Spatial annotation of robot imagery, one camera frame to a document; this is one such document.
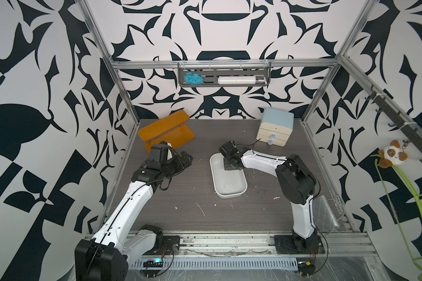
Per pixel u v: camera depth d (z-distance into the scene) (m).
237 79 0.90
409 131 0.58
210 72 0.92
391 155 0.60
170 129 0.99
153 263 0.73
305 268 0.71
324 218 0.76
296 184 0.52
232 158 0.73
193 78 0.91
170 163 0.68
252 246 0.76
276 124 0.97
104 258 0.37
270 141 1.05
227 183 0.92
